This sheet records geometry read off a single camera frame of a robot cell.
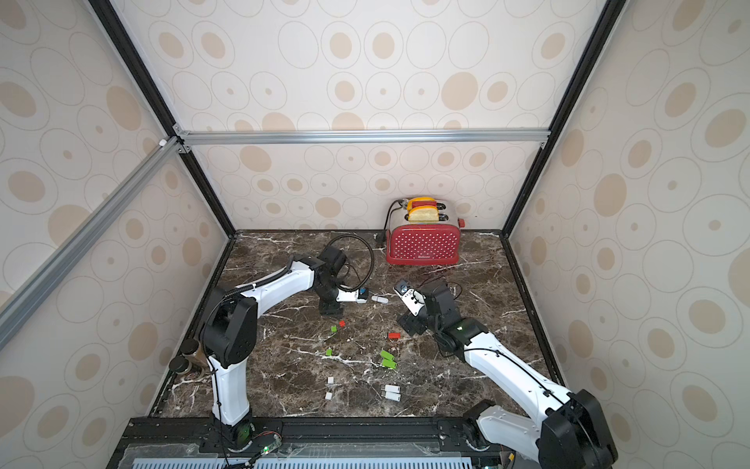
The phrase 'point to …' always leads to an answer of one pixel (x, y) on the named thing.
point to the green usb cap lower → (329, 352)
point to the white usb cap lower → (328, 396)
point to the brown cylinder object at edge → (192, 361)
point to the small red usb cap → (342, 323)
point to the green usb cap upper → (334, 328)
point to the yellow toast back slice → (421, 201)
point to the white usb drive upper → (393, 388)
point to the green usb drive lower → (389, 363)
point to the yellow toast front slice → (424, 214)
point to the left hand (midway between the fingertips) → (346, 301)
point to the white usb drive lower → (393, 396)
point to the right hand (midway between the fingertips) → (411, 304)
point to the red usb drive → (395, 335)
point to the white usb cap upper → (330, 380)
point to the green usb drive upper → (387, 355)
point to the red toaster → (424, 243)
